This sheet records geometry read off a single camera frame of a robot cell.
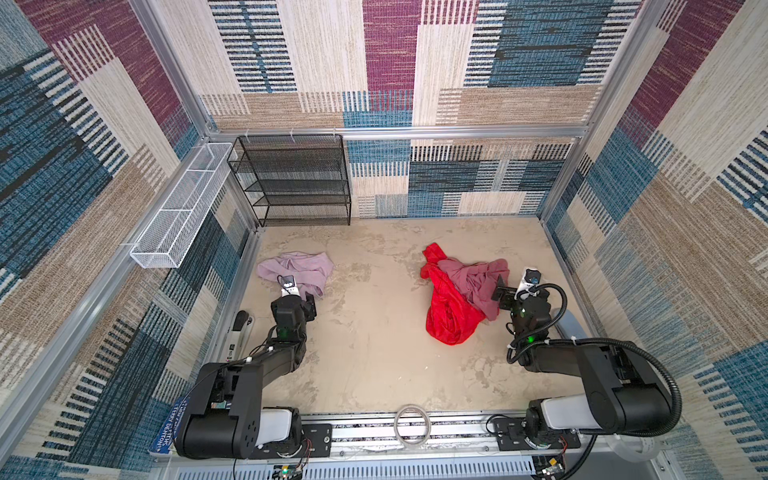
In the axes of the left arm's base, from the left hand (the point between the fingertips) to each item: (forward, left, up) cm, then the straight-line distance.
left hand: (294, 291), depth 90 cm
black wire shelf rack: (+41, +5, +9) cm, 42 cm away
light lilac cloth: (+11, -2, -5) cm, 13 cm away
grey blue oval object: (-10, -81, -6) cm, 82 cm away
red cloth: (-7, -47, -4) cm, 47 cm away
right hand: (+1, -66, +2) cm, 66 cm away
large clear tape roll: (-40, -86, -8) cm, 95 cm away
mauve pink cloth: (+3, -56, -1) cm, 56 cm away
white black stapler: (-10, +15, -6) cm, 19 cm away
